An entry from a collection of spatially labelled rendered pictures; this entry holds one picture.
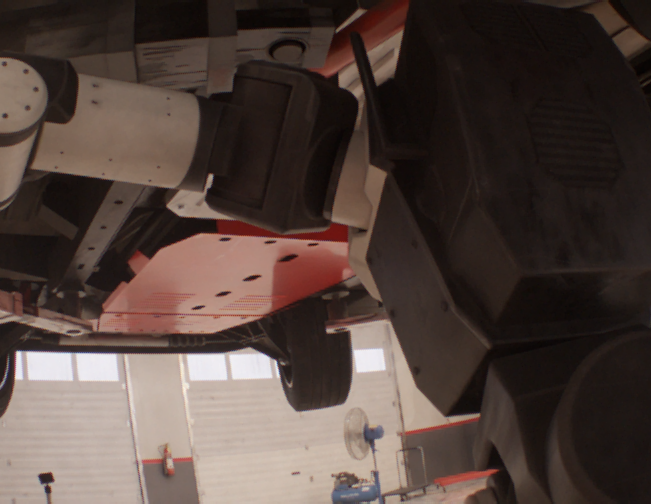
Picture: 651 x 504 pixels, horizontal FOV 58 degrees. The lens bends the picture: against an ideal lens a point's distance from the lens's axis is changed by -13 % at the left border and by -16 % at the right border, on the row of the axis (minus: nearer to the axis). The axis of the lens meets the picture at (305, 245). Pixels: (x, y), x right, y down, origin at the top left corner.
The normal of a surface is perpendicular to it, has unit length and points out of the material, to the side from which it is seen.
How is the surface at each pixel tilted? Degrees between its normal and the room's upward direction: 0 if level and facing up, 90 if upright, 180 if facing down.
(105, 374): 90
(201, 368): 90
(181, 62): 180
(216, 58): 180
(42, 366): 90
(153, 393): 90
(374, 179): 134
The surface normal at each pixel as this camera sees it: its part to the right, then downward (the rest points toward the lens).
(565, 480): -0.94, 0.34
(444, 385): -0.79, 0.43
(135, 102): 0.51, -0.47
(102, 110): 0.54, -0.09
